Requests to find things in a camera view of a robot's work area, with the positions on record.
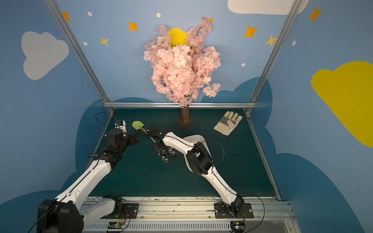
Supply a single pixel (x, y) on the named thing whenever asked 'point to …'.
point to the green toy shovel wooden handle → (138, 125)
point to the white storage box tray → (195, 139)
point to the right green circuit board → (237, 225)
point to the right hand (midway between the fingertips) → (161, 145)
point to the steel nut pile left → (160, 154)
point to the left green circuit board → (115, 225)
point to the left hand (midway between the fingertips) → (131, 130)
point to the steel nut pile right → (173, 155)
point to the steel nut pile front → (165, 159)
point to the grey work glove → (228, 123)
